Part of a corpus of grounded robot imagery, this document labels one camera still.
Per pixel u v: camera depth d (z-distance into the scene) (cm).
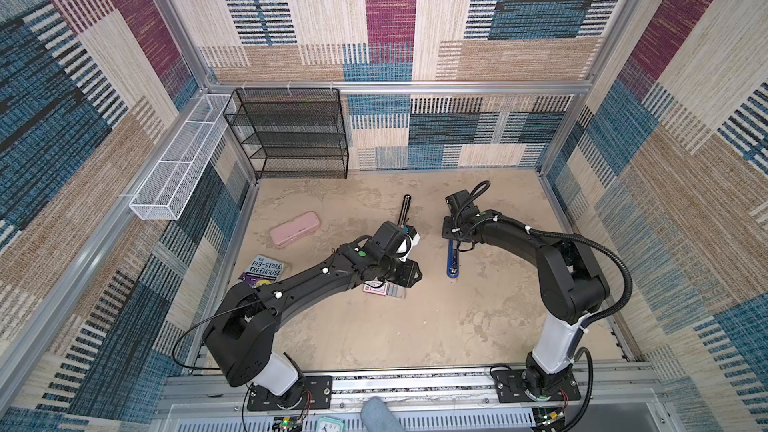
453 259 94
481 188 83
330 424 68
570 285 50
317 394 73
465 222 73
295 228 102
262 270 92
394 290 89
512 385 73
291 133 111
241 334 42
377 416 68
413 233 75
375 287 71
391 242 64
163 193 70
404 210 107
